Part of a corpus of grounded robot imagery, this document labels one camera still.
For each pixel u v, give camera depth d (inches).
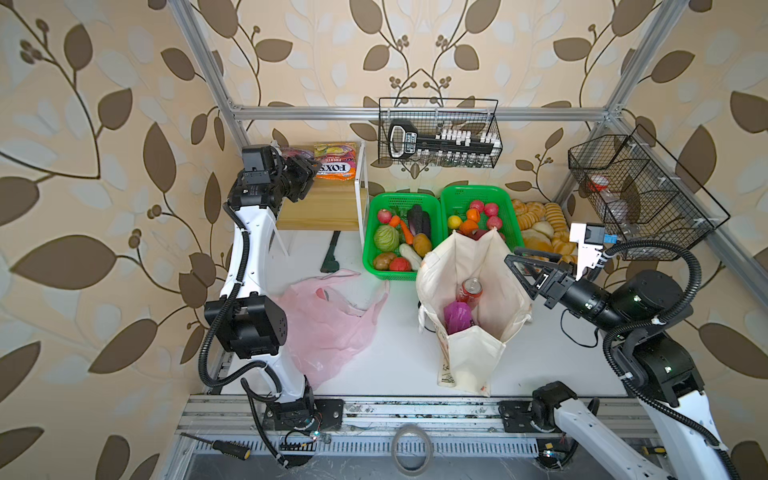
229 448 27.2
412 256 39.5
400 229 43.8
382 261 38.9
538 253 21.0
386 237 39.4
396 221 44.4
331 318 34.4
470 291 34.1
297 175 27.3
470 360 28.5
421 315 26.2
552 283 17.7
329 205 32.7
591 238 17.6
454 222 43.4
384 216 43.9
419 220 42.6
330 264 41.0
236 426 28.8
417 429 29.7
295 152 34.1
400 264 38.0
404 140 33.1
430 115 35.7
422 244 40.2
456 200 45.8
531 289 18.5
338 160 33.0
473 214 44.8
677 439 14.9
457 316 30.3
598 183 31.7
